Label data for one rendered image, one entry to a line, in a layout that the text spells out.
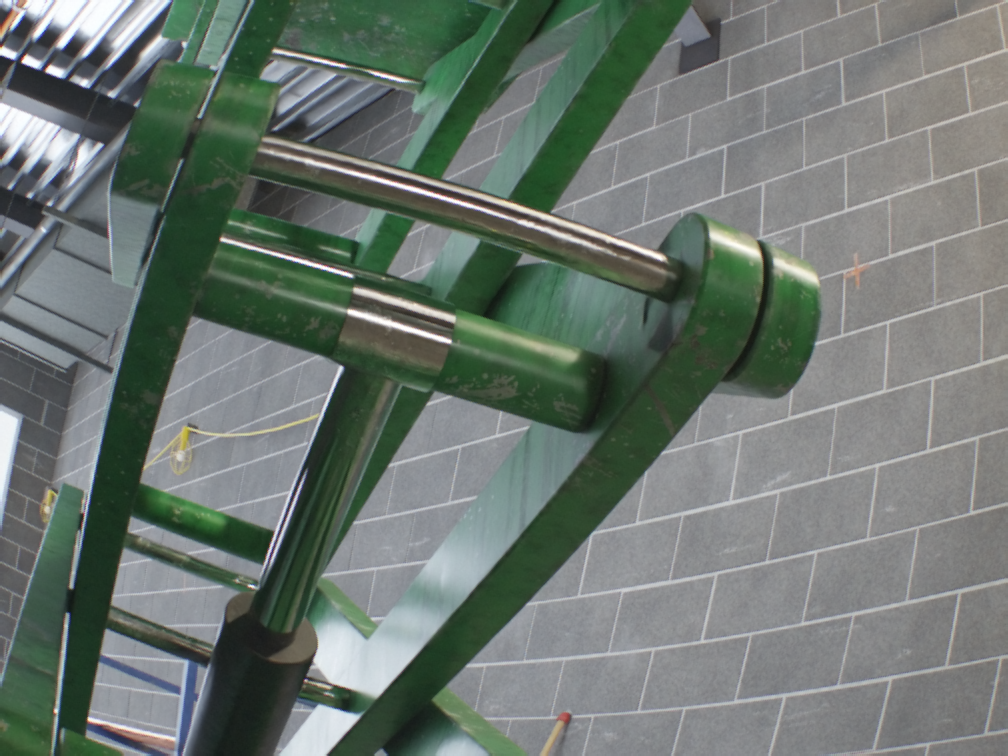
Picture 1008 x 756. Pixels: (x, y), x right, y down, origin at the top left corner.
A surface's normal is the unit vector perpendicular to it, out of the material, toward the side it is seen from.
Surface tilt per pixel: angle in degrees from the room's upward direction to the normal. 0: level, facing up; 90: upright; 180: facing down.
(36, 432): 90
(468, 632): 161
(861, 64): 90
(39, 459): 90
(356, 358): 155
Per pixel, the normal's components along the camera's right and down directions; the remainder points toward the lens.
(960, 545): -0.80, -0.34
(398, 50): -0.18, 0.92
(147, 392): -0.07, 0.79
